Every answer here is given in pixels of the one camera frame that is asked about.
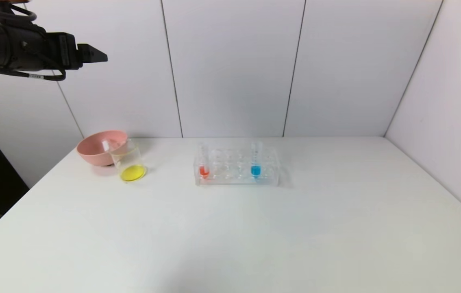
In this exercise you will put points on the test tube with blue pigment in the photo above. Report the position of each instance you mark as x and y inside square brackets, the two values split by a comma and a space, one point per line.
[255, 171]

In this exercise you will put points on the clear acrylic test tube rack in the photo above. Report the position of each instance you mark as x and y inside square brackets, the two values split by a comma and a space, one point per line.
[230, 181]

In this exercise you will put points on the clear glass beaker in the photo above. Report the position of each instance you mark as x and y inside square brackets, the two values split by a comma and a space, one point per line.
[133, 173]

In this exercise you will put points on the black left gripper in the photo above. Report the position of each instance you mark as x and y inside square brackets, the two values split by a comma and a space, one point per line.
[69, 51]

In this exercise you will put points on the test tube with yellow pigment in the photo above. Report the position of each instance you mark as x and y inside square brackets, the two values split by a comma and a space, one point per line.
[106, 146]

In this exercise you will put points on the pink bowl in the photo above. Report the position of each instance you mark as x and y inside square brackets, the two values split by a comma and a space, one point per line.
[92, 152]

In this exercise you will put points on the test tube with red pigment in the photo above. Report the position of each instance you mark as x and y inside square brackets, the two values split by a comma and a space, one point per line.
[204, 171]

